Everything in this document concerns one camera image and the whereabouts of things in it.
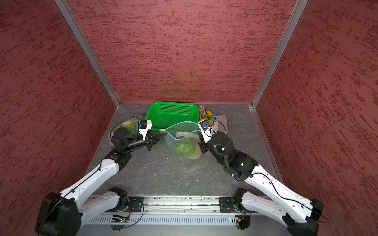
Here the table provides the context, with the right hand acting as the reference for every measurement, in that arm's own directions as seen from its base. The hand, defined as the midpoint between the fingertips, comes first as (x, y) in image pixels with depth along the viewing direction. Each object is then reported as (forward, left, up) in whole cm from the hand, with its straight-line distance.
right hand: (200, 134), depth 68 cm
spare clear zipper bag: (+8, +8, -9) cm, 14 cm away
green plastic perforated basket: (+35, +20, -29) cm, 50 cm away
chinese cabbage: (0, +6, -15) cm, 16 cm away
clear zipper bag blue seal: (+20, +45, -18) cm, 52 cm away
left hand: (+1, +18, -3) cm, 18 cm away
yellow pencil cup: (+29, -9, -22) cm, 37 cm away
